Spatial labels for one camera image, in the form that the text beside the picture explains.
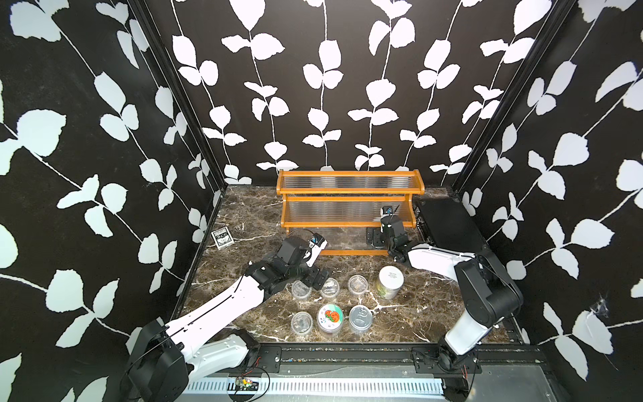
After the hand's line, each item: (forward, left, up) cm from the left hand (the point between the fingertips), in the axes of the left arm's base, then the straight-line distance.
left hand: (321, 261), depth 79 cm
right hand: (+18, -22, -5) cm, 29 cm away
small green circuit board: (-30, +24, -14) cm, 41 cm away
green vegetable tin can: (-16, -12, -9) cm, 22 cm away
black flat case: (+21, -55, -13) cm, 60 cm away
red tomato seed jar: (-16, -2, -7) cm, 17 cm away
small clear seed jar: (-16, +7, -9) cm, 20 cm away
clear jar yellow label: (-5, -3, -9) cm, 11 cm away
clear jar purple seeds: (-6, +7, -9) cm, 13 cm away
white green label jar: (-6, -22, -5) cm, 24 cm away
